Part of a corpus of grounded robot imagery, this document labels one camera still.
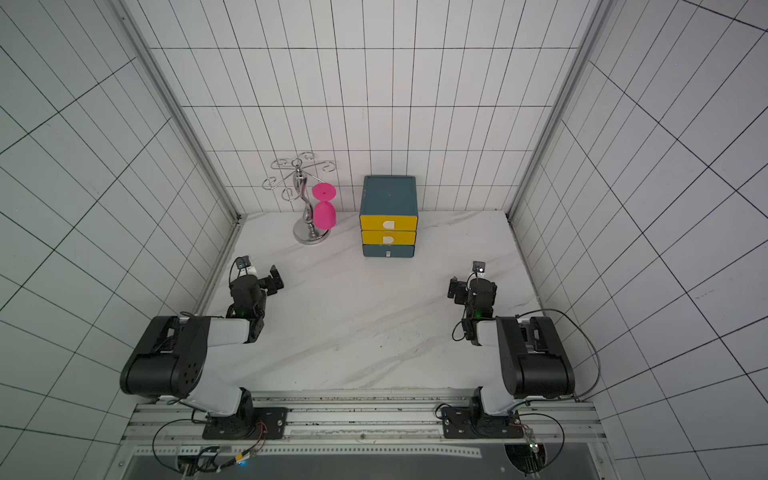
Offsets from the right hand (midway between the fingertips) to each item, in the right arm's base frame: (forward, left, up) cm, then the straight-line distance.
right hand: (474, 275), depth 95 cm
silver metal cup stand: (+19, +58, +24) cm, 66 cm away
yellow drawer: (+9, +28, +14) cm, 33 cm away
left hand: (-4, +69, +2) cm, 69 cm away
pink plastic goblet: (+14, +50, +14) cm, 54 cm away
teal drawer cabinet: (+18, +29, +17) cm, 38 cm away
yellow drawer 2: (+9, +29, +7) cm, 31 cm away
